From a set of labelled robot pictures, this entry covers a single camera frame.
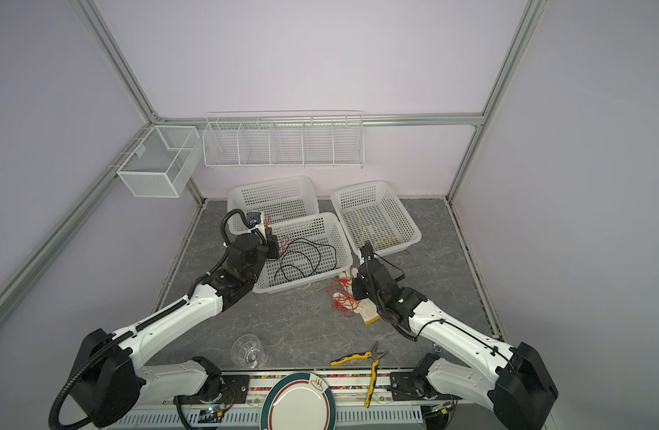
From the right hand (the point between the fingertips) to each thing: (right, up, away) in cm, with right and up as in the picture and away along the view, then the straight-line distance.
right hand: (359, 276), depth 81 cm
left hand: (-26, +14, -1) cm, 30 cm away
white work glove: (+2, -12, +7) cm, 14 cm away
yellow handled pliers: (+5, -23, -3) cm, 24 cm away
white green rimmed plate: (-16, -32, -10) cm, 37 cm away
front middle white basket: (-13, +15, +24) cm, 31 cm away
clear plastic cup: (-34, -23, -1) cm, 41 cm away
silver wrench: (+13, -8, -30) cm, 34 cm away
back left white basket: (-33, +27, +38) cm, 58 cm away
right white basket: (+8, +21, +34) cm, 41 cm away
